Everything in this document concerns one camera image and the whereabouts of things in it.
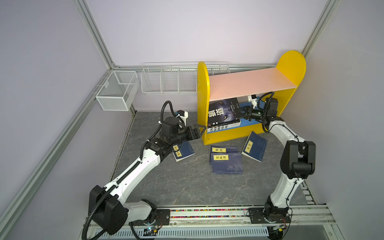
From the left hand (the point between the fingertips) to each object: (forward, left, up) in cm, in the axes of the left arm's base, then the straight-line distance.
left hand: (201, 131), depth 73 cm
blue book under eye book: (+5, +11, -27) cm, 30 cm away
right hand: (+16, -21, -4) cm, 26 cm away
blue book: (+4, -10, -26) cm, 29 cm away
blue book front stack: (-6, -17, -27) cm, 32 cm away
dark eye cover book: (+16, -15, -4) cm, 23 cm away
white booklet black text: (+10, -7, -11) cm, 16 cm away
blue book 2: (+5, -37, -28) cm, 46 cm away
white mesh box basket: (+40, +53, -4) cm, 66 cm away
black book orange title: (+10, -8, -7) cm, 14 cm away
